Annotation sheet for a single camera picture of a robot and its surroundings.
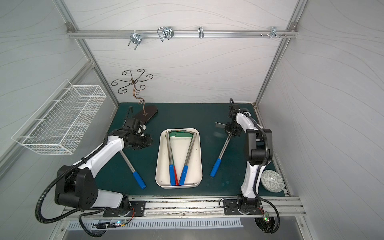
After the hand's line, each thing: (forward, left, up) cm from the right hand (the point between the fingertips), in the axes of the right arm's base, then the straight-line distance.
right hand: (230, 133), depth 97 cm
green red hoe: (-29, +32, -2) cm, 43 cm away
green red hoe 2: (-1, +33, -1) cm, 33 cm away
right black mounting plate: (-42, +3, -5) cm, 42 cm away
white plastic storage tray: (-5, +32, -4) cm, 33 cm away
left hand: (-13, +48, +6) cm, 50 cm away
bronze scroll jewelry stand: (+19, +60, -2) cm, 63 cm away
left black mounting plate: (-45, +49, -4) cm, 67 cm away
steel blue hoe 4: (-20, +9, -2) cm, 22 cm away
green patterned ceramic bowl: (-28, -21, -5) cm, 35 cm away
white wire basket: (-16, +86, +27) cm, 91 cm away
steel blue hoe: (-28, +56, -3) cm, 63 cm away
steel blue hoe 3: (-26, +28, -1) cm, 38 cm away
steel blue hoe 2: (-20, +36, 0) cm, 41 cm away
